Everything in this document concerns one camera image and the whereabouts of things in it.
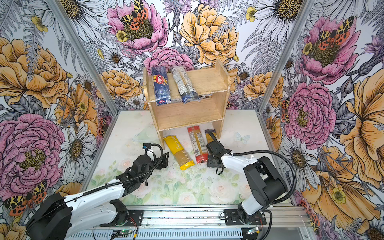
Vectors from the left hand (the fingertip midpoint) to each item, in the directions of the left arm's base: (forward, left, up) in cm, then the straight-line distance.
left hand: (161, 157), depth 85 cm
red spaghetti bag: (+12, -21, -7) cm, 25 cm away
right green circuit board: (-34, -45, -10) cm, 57 cm away
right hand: (-1, -31, -10) cm, 32 cm away
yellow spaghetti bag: (+5, -10, -7) cm, 13 cm away
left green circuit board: (-34, +16, -10) cm, 39 cm away
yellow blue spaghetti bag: (+18, -28, -7) cm, 34 cm away
